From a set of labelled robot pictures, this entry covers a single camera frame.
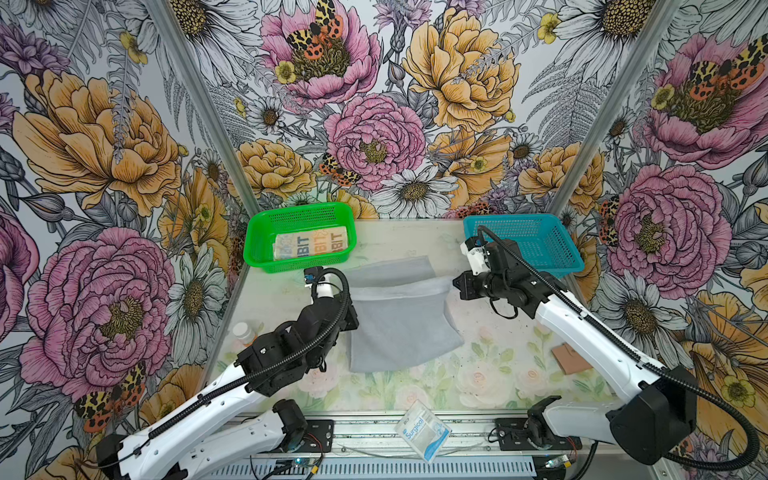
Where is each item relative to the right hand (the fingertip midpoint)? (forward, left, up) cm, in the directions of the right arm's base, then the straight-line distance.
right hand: (457, 291), depth 79 cm
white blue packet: (-28, +10, -19) cm, 36 cm away
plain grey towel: (-6, +15, +2) cm, 17 cm away
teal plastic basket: (+32, -41, -19) cm, 56 cm away
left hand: (-7, +27, +7) cm, 29 cm away
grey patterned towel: (+32, +46, -14) cm, 58 cm away
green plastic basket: (+42, +63, -12) cm, 76 cm away
